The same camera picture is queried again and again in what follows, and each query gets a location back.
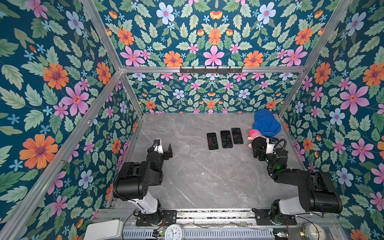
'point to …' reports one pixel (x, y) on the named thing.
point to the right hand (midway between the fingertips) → (261, 146)
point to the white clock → (174, 231)
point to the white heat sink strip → (253, 234)
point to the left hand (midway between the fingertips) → (162, 141)
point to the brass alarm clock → (310, 231)
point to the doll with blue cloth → (265, 124)
